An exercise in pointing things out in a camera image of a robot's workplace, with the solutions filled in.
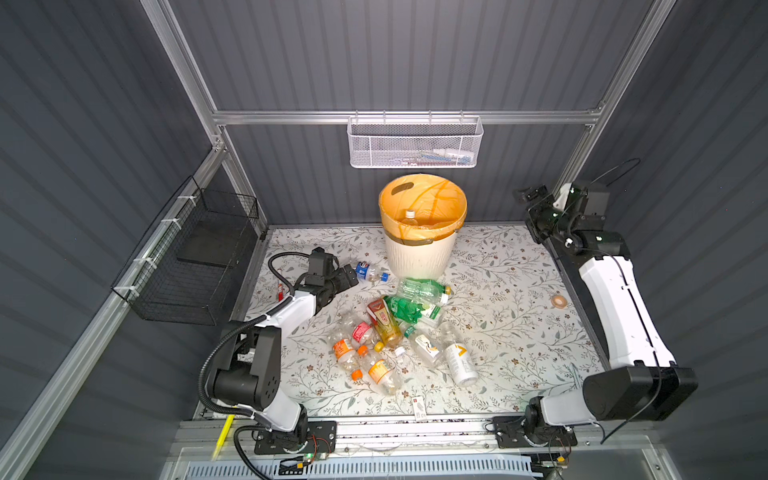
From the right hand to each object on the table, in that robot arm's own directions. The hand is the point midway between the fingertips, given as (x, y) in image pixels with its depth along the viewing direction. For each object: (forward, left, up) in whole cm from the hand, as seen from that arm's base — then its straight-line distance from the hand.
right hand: (521, 203), depth 73 cm
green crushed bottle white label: (-13, +27, -30) cm, 43 cm away
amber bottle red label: (-18, +34, -31) cm, 49 cm away
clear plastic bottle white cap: (+15, +27, -20) cm, 37 cm away
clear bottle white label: (-24, +23, -31) cm, 45 cm away
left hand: (-2, +48, -27) cm, 55 cm away
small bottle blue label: (+5, +41, -35) cm, 54 cm away
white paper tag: (-38, +26, -36) cm, 58 cm away
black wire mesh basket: (-12, +83, -8) cm, 85 cm away
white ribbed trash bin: (0, +22, -23) cm, 32 cm away
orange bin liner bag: (+22, +24, -21) cm, 39 cm away
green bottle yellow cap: (-7, +23, -29) cm, 37 cm away
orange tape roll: (-7, -22, -37) cm, 43 cm away
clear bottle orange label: (-26, +45, -34) cm, 62 cm away
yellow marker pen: (-44, +75, -35) cm, 94 cm away
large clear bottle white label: (-27, +14, -31) cm, 43 cm away
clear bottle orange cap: (-31, +35, -32) cm, 57 cm away
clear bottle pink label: (-20, +41, -32) cm, 56 cm away
